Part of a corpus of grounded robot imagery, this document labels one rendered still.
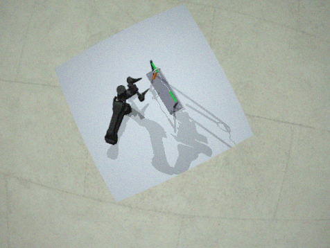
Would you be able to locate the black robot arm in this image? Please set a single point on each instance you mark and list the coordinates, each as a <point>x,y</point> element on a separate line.
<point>119,108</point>

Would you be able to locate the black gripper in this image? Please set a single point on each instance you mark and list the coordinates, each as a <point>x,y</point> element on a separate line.
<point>140,96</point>

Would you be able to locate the grey wire rig with two posts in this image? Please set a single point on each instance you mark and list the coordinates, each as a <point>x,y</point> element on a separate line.
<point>164,90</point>

